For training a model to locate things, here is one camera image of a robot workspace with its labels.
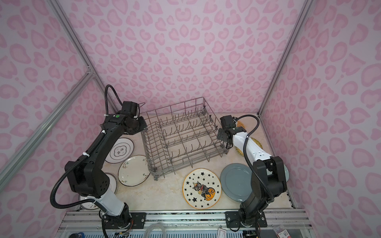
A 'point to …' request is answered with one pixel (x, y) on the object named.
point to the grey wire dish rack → (181, 136)
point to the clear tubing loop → (155, 224)
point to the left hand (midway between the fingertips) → (144, 123)
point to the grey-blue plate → (235, 180)
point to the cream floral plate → (134, 170)
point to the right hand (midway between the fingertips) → (228, 135)
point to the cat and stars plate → (202, 188)
